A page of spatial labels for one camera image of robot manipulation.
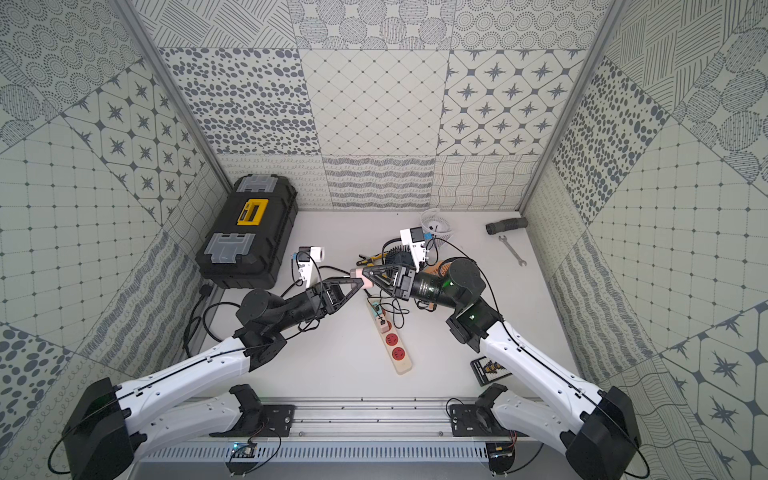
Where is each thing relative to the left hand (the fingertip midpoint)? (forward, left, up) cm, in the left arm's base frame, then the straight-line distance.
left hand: (357, 272), depth 59 cm
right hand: (0, -1, -1) cm, 2 cm away
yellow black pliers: (+28, +3, -35) cm, 45 cm away
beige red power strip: (0, -6, -36) cm, 36 cm away
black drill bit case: (-7, -33, -37) cm, 50 cm away
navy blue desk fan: (+27, -8, -31) cm, 42 cm away
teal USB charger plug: (+6, -2, -30) cm, 31 cm away
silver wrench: (+42, -49, -38) cm, 75 cm away
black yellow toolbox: (+25, +38, -19) cm, 49 cm away
